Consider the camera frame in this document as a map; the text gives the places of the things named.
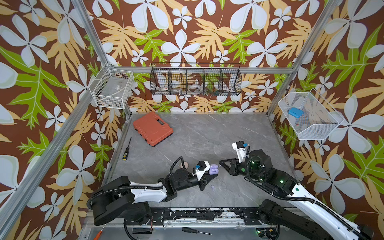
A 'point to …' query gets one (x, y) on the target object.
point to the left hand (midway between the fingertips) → (216, 171)
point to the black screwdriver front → (189, 230)
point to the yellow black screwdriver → (126, 151)
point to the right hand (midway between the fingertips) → (218, 162)
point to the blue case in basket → (297, 113)
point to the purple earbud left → (213, 187)
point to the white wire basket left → (111, 87)
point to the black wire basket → (198, 79)
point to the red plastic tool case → (153, 128)
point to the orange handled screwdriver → (99, 234)
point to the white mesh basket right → (312, 118)
